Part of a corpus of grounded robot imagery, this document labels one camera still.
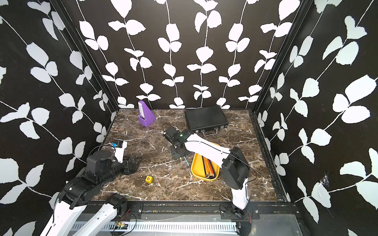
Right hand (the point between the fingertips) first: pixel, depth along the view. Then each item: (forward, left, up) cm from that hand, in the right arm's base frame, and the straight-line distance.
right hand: (176, 152), depth 84 cm
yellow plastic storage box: (-5, -17, -11) cm, 21 cm away
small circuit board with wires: (-34, +26, -11) cm, 44 cm away
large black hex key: (-11, -22, -10) cm, 26 cm away
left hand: (-9, +17, +12) cm, 23 cm away
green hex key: (+1, -2, -11) cm, 11 cm away
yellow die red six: (-13, +15, -8) cm, 22 cm away
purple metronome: (+30, +25, -2) cm, 39 cm away
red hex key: (-7, -21, -11) cm, 25 cm away
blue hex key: (0, -6, -11) cm, 12 cm away
